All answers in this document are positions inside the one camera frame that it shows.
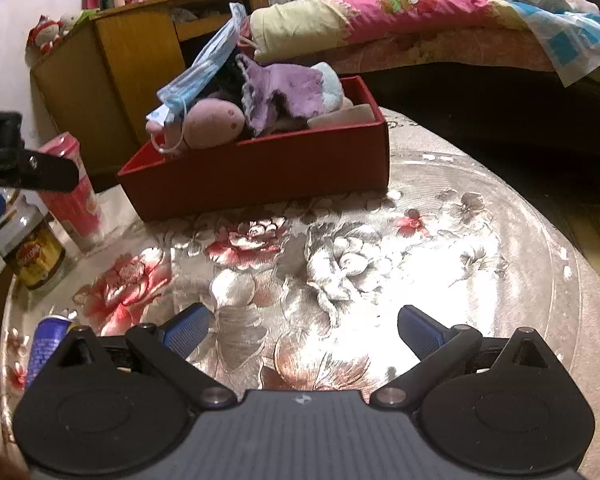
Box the red snowman plush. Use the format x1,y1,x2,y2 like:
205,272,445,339
26,15,66,56

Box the blue checkered sheet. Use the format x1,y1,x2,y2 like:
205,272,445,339
425,0,600,87

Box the red cardboard box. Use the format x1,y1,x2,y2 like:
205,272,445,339
117,76,391,223

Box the white cat plush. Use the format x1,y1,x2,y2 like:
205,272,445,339
57,12,81,36

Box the dark cloth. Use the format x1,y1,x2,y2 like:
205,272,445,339
200,57,311,136

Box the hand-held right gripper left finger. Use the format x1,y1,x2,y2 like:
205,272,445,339
42,302,238,408

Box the blue face mask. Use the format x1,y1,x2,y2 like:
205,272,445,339
145,2,246,158

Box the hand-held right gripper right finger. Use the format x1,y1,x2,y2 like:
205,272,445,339
369,304,563,408

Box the pink lidded cup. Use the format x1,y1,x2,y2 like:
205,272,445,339
35,131,106,253

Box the glass jar with gold lid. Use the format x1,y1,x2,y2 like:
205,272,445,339
0,192,68,291

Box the pink and teal plush pig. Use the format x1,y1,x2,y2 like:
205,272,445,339
180,97,246,151

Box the peach floral bed sheet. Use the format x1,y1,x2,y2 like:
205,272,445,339
325,25,561,76

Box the blue can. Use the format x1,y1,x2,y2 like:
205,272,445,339
24,315,81,391

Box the pink printed quilt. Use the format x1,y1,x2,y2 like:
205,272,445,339
250,0,600,67

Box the grey bundle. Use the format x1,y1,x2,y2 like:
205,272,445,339
172,7,216,23

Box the purple cloth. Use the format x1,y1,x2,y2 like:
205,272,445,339
235,55,326,137

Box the wooden desk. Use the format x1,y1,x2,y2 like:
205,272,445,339
30,0,271,181

